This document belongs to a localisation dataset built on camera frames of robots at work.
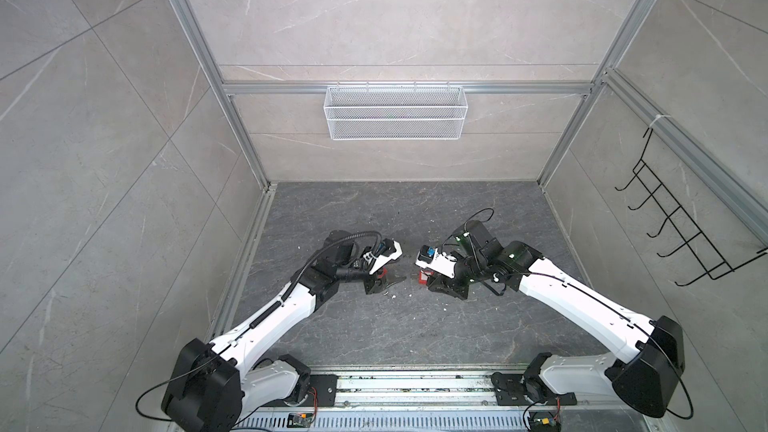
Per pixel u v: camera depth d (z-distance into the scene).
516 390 0.74
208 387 0.39
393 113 1.01
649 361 0.38
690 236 0.63
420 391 0.75
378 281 0.66
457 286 0.65
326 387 0.73
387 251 0.62
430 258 0.64
